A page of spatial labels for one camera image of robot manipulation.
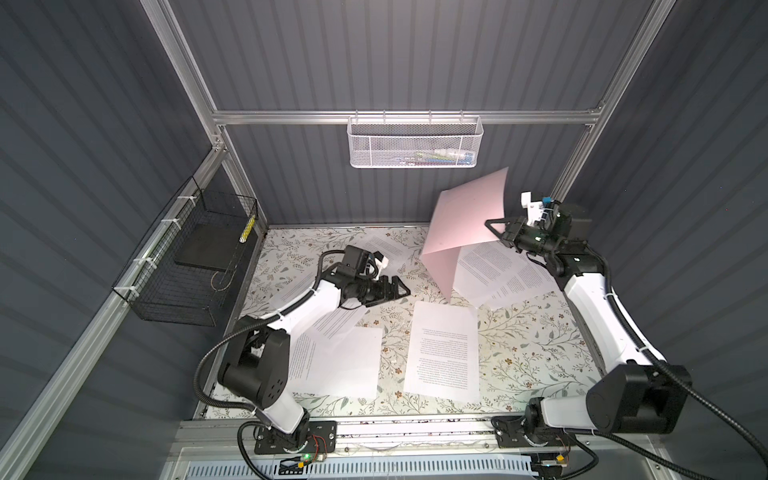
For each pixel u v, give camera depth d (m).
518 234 0.66
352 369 0.85
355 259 0.70
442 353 0.88
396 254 1.12
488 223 0.74
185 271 0.73
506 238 0.67
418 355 0.88
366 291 0.74
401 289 0.80
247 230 0.82
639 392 0.40
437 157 0.92
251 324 0.46
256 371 0.45
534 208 0.69
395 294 0.75
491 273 1.05
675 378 0.39
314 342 0.89
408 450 0.73
